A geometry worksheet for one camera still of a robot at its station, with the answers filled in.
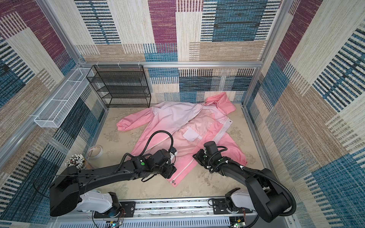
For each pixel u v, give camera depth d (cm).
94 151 94
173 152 72
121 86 109
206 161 75
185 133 98
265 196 42
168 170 71
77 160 72
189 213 73
